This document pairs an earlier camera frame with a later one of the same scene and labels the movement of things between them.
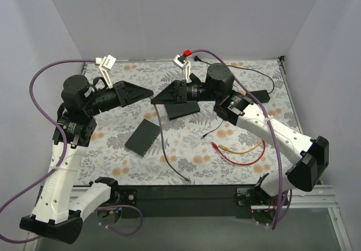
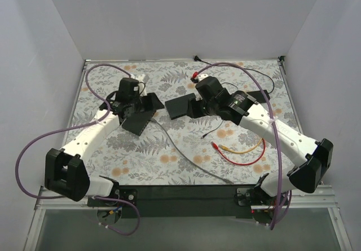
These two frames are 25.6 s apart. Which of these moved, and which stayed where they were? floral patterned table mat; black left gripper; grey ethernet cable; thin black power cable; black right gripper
Moved: grey ethernet cable; black right gripper; black left gripper
Stayed: floral patterned table mat; thin black power cable
